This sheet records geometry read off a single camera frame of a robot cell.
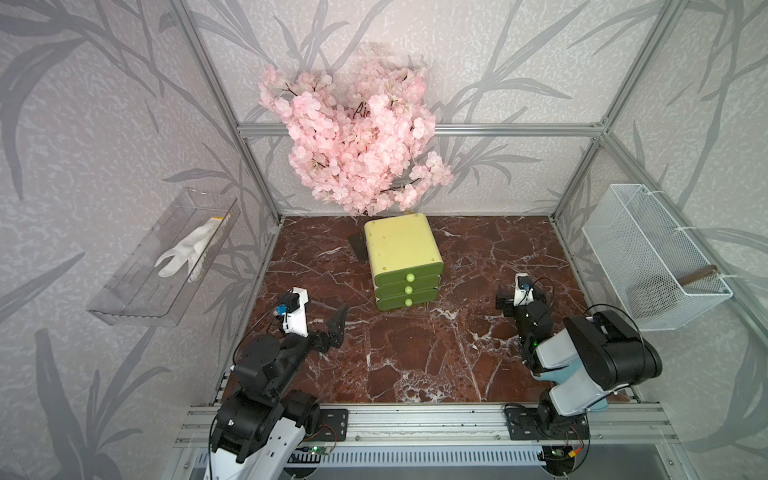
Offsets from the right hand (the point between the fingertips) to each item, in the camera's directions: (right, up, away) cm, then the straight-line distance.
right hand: (517, 283), depth 92 cm
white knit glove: (-33, +21, -3) cm, 39 cm away
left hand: (-51, -1, -27) cm, 58 cm away
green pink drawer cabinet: (-34, +8, -11) cm, 37 cm away
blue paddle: (-3, -14, -36) cm, 39 cm away
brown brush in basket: (+26, 0, -20) cm, 33 cm away
